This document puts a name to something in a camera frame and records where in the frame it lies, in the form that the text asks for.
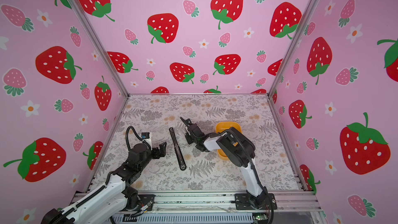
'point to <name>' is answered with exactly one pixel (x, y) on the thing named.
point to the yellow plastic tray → (223, 126)
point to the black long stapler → (178, 152)
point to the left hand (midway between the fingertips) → (159, 142)
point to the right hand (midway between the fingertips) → (188, 132)
